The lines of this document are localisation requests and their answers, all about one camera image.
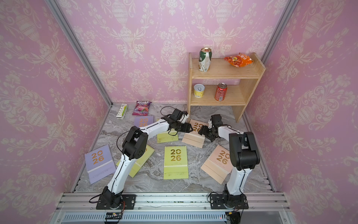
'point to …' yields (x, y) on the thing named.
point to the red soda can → (221, 92)
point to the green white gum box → (121, 112)
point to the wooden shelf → (236, 96)
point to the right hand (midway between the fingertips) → (202, 133)
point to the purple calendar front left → (99, 164)
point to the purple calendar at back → (142, 121)
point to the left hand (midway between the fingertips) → (189, 129)
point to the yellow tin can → (199, 90)
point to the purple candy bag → (141, 108)
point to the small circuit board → (113, 215)
